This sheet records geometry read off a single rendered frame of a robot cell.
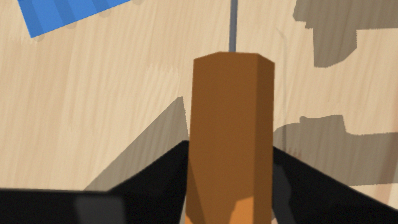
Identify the brown handled hook pick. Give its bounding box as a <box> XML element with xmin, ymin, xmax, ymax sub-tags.
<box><xmin>185</xmin><ymin>0</ymin><xmax>275</xmax><ymax>224</ymax></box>

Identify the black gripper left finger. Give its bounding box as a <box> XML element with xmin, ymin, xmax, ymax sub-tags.
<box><xmin>0</xmin><ymin>140</ymin><xmax>189</xmax><ymax>224</ymax></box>

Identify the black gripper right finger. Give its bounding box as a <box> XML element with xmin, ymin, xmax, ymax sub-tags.
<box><xmin>272</xmin><ymin>146</ymin><xmax>398</xmax><ymax>224</ymax></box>

